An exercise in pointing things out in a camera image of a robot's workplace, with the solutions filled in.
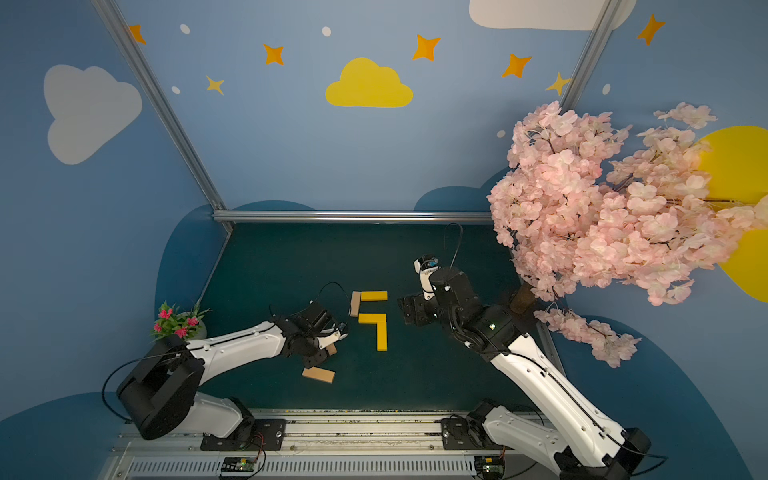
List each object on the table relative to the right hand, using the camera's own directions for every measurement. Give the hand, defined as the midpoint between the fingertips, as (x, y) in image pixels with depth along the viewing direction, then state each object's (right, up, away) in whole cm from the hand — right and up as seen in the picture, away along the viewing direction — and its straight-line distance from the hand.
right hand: (419, 292), depth 72 cm
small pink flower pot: (-63, -10, +9) cm, 64 cm away
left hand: (-28, -18, +17) cm, 38 cm away
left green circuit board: (-44, -42, 0) cm, 61 cm away
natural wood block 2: (-25, -19, +16) cm, 35 cm away
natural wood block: (-19, -7, +27) cm, 33 cm away
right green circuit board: (+18, -44, +1) cm, 47 cm away
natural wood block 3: (-27, -25, +12) cm, 38 cm away
